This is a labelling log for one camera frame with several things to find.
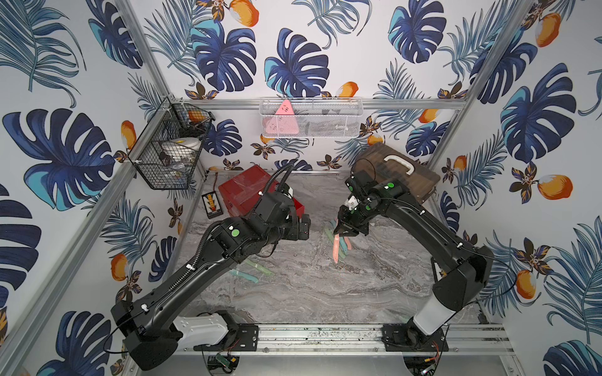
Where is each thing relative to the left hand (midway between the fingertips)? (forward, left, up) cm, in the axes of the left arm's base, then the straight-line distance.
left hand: (298, 217), depth 67 cm
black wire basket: (+23, +48, +2) cm, 53 cm away
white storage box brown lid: (+36, -32, -10) cm, 50 cm away
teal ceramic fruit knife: (+8, -18, -30) cm, 36 cm away
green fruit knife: (-3, +14, -31) cm, 35 cm away
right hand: (+2, -11, -10) cm, 15 cm away
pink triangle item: (+40, +9, +4) cm, 42 cm away
